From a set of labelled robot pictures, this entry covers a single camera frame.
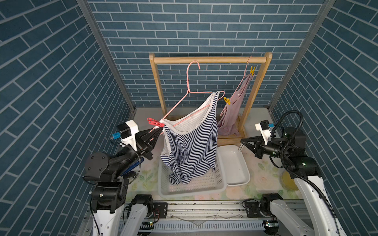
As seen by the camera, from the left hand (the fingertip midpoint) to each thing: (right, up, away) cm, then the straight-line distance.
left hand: (167, 130), depth 49 cm
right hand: (+31, -6, +16) cm, 36 cm away
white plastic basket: (+19, -32, +34) cm, 51 cm away
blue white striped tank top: (+7, -7, +18) cm, 21 cm away
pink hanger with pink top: (+35, +20, +33) cm, 52 cm away
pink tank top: (+31, +1, +45) cm, 55 cm away
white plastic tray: (+34, -24, +41) cm, 58 cm away
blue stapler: (-25, -22, +42) cm, 54 cm away
